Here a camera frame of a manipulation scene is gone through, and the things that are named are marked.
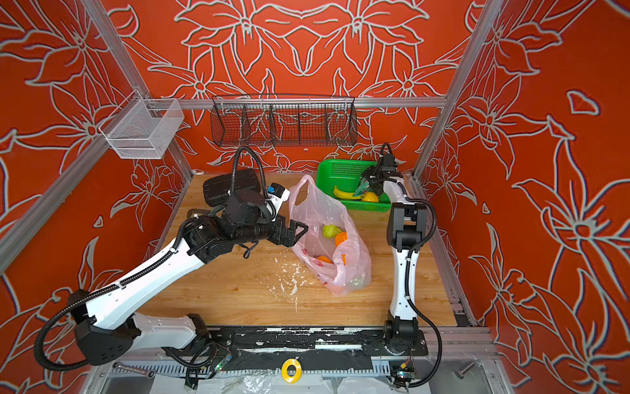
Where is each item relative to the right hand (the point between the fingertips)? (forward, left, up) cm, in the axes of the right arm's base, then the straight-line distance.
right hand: (371, 174), depth 109 cm
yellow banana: (-9, +11, -5) cm, 15 cm away
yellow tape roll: (-73, +29, -7) cm, 79 cm away
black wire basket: (+10, +42, +21) cm, 48 cm away
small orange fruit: (-45, +22, +7) cm, 51 cm away
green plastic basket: (+5, +11, -5) cm, 13 cm away
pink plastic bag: (-34, +19, -7) cm, 40 cm away
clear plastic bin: (-1, +92, +25) cm, 95 cm away
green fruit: (-29, +19, -3) cm, 35 cm away
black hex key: (-19, +78, -6) cm, 80 cm away
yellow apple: (-12, +2, -2) cm, 12 cm away
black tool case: (-8, +70, -2) cm, 71 cm away
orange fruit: (-32, +15, -3) cm, 36 cm away
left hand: (-41, +29, +22) cm, 55 cm away
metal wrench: (-74, +72, -8) cm, 104 cm away
